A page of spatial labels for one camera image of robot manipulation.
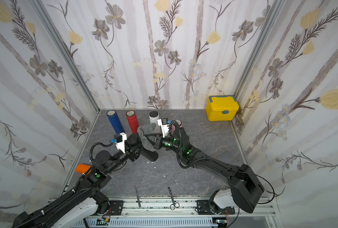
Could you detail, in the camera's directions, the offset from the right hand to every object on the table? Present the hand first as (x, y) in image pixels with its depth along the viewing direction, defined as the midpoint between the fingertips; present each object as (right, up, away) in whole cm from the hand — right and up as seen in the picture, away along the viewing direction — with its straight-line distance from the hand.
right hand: (147, 137), depth 66 cm
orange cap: (-47, -23, +25) cm, 58 cm away
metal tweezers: (-7, -35, +12) cm, 38 cm away
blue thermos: (-26, +7, +27) cm, 39 cm away
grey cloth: (-2, +3, +2) cm, 4 cm away
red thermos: (-14, +8, +27) cm, 32 cm away
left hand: (-4, -2, +4) cm, 6 cm away
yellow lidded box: (+50, +18, +41) cm, 67 cm away
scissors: (+14, -38, +10) cm, 41 cm away
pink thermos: (+13, +5, +3) cm, 14 cm away
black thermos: (-6, -1, 0) cm, 6 cm away
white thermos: (+1, +11, +21) cm, 24 cm away
